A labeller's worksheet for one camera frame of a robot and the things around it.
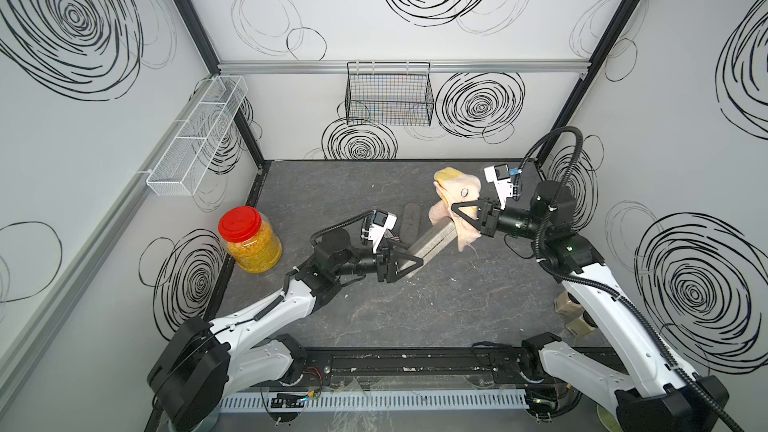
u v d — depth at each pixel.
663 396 0.37
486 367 0.75
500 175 0.59
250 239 0.79
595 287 0.46
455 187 0.64
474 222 0.62
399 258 0.62
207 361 0.39
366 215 0.55
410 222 0.99
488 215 0.58
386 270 0.61
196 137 0.71
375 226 0.63
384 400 0.77
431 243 0.63
